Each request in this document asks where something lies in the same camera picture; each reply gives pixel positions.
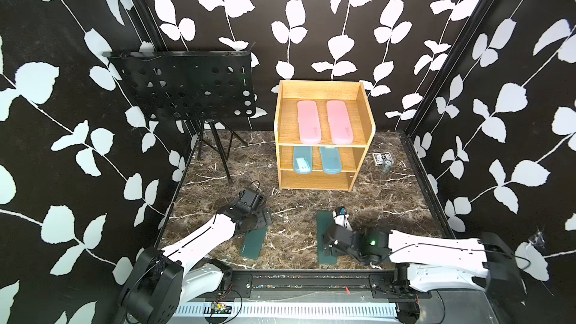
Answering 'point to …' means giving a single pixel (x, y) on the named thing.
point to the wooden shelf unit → (289, 92)
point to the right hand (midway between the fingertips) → (328, 239)
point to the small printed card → (379, 157)
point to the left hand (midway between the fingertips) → (262, 217)
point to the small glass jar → (387, 166)
